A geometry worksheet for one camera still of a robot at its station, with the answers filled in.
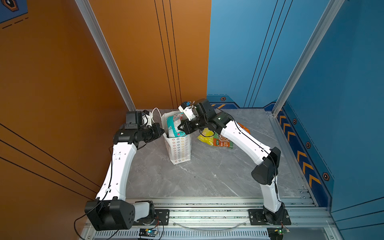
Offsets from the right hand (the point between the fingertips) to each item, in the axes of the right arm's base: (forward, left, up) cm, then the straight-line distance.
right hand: (177, 127), depth 74 cm
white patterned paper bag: (-5, 0, -11) cm, 12 cm away
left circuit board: (-40, +14, -30) cm, 52 cm away
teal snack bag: (+3, +2, +1) cm, 4 cm away
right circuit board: (-40, -47, -31) cm, 69 cm away
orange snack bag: (+21, -45, -28) cm, 57 cm away
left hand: (0, +7, -1) cm, 7 cm away
